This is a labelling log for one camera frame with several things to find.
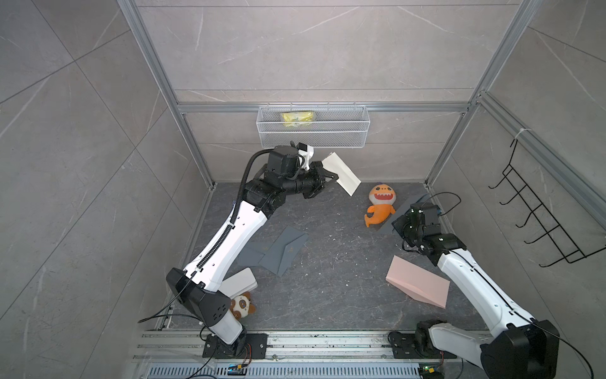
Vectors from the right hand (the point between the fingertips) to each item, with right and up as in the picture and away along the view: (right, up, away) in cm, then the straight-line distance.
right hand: (397, 220), depth 82 cm
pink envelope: (+9, -24, +3) cm, 26 cm away
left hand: (-22, +14, -19) cm, 33 cm away
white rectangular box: (-57, -23, +2) cm, 62 cm away
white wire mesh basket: (-22, +39, +18) cm, 49 cm away
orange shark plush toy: (+2, +9, +22) cm, 23 cm away
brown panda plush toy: (-55, -29, -4) cm, 62 cm away
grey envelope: (-42, -13, +10) cm, 45 cm away
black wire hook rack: (+35, -6, -23) cm, 43 cm away
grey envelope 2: (-56, -16, +11) cm, 59 cm away
